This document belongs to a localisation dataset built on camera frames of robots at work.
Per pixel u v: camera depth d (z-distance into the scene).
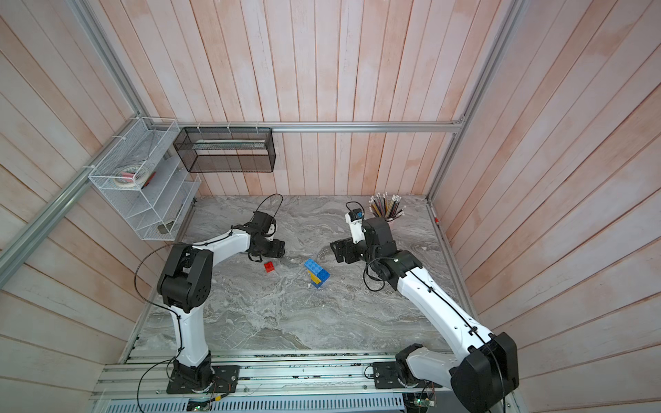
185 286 0.53
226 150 1.04
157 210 0.78
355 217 0.68
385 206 1.02
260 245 0.85
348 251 0.68
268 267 0.95
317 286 0.92
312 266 0.86
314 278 0.84
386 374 0.73
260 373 0.76
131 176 0.73
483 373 0.38
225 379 0.73
